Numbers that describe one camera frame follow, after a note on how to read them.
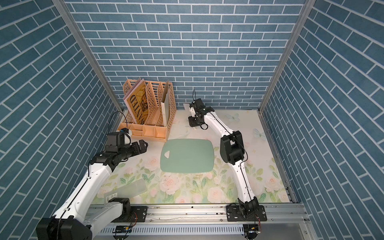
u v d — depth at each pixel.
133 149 0.71
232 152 0.61
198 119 0.76
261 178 0.87
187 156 0.97
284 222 0.75
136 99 0.94
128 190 0.81
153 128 0.99
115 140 0.60
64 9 0.71
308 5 0.70
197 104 0.81
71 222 0.39
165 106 0.84
